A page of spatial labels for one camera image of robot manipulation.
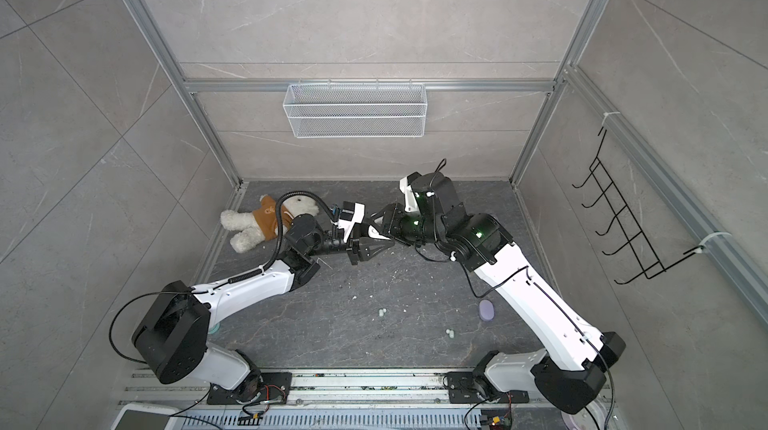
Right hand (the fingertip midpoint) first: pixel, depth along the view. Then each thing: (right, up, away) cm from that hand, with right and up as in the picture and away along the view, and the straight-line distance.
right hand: (373, 221), depth 64 cm
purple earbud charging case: (+32, -27, +22) cm, 47 cm away
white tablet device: (-55, -45, +4) cm, 71 cm away
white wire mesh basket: (-19, +36, +37) cm, 55 cm away
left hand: (+4, -2, +3) cm, 6 cm away
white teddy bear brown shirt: (-39, -3, +32) cm, 50 cm away
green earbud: (+21, -32, +18) cm, 42 cm away
